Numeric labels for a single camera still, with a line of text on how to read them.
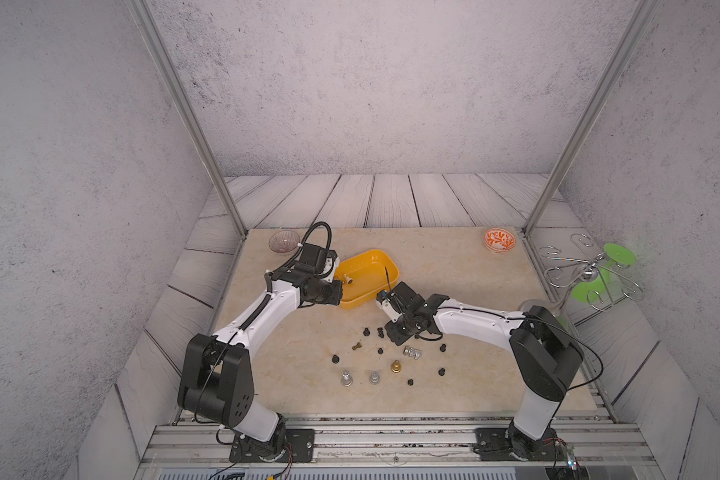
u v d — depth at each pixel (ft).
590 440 2.45
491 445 2.38
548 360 1.53
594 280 2.43
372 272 3.46
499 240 3.76
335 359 2.85
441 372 2.77
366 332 3.05
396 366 2.77
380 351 2.92
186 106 2.80
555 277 3.62
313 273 2.20
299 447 2.39
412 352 2.87
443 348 2.92
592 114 2.85
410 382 2.72
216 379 1.41
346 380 2.69
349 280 3.43
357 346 2.98
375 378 2.70
